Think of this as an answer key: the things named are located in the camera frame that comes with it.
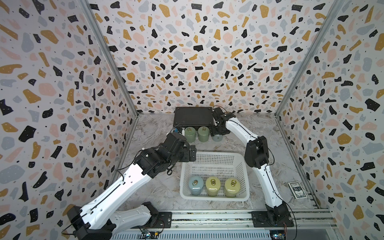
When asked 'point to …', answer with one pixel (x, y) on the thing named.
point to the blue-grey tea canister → (217, 138)
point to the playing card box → (296, 190)
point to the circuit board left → (150, 235)
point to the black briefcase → (194, 116)
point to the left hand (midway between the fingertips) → (190, 149)
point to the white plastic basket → (224, 165)
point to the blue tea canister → (196, 184)
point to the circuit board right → (277, 234)
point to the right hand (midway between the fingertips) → (217, 132)
